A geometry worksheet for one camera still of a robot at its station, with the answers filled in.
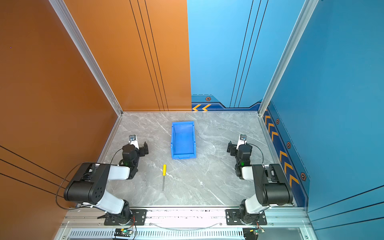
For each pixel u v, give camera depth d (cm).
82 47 83
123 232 71
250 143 83
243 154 71
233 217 72
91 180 47
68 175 49
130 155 72
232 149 86
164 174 87
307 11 71
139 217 74
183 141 103
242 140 79
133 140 80
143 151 86
